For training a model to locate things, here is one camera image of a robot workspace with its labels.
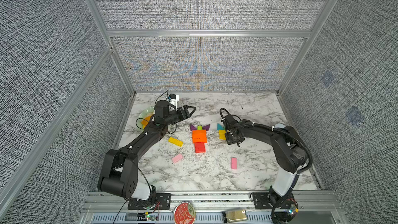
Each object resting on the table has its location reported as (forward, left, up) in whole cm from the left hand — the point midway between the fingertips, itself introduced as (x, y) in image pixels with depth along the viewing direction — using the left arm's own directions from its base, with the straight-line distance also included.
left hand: (195, 109), depth 82 cm
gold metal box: (-46, -16, -18) cm, 52 cm away
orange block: (-2, -2, -22) cm, 22 cm away
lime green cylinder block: (+1, -2, -21) cm, 22 cm away
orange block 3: (-7, -2, -20) cm, 22 cm away
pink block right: (-22, -20, -22) cm, 37 cm away
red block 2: (-13, -2, -21) cm, 25 cm away
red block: (-10, -1, -22) cm, 24 cm away
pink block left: (-18, +11, -22) cm, 30 cm away
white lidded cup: (-1, -53, -19) cm, 56 cm away
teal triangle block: (0, -15, -20) cm, 25 cm away
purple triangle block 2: (+1, -7, -22) cm, 23 cm away
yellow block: (-8, +12, -21) cm, 26 cm away
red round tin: (-44, +6, -18) cm, 48 cm away
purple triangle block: (+1, +2, -20) cm, 20 cm away
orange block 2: (-5, -2, -21) cm, 22 cm away
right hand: (-5, -22, -20) cm, 30 cm away
